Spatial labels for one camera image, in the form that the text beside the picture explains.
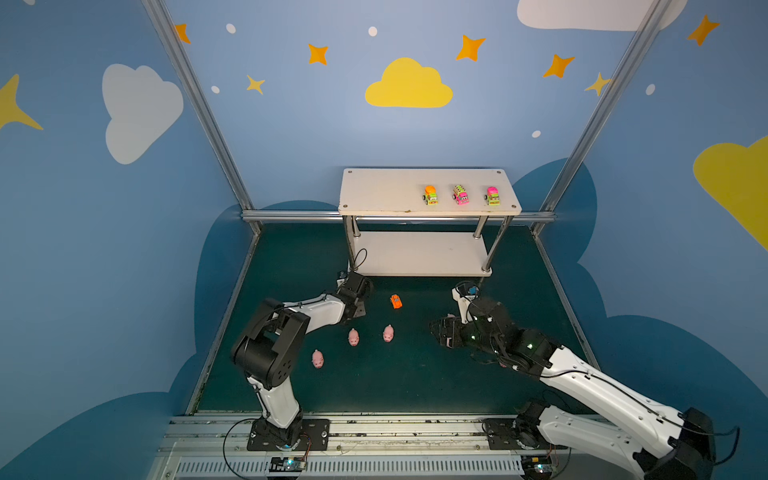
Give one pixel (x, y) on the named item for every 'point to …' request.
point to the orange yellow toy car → (396, 301)
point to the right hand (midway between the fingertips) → (443, 320)
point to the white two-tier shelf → (425, 253)
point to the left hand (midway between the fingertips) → (356, 306)
